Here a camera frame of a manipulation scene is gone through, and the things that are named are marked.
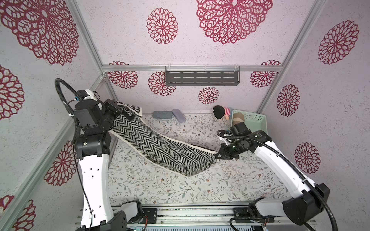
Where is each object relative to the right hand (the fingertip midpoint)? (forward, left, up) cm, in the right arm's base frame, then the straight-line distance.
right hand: (215, 155), depth 73 cm
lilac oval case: (+46, +22, -18) cm, 54 cm away
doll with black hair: (+47, -10, -14) cm, 50 cm away
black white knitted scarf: (-3, +18, +1) cm, 18 cm away
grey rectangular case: (+46, +35, -17) cm, 60 cm away
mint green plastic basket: (+41, -37, -20) cm, 59 cm away
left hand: (+11, +45, +27) cm, 53 cm away
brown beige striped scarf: (+41, -23, -15) cm, 50 cm away
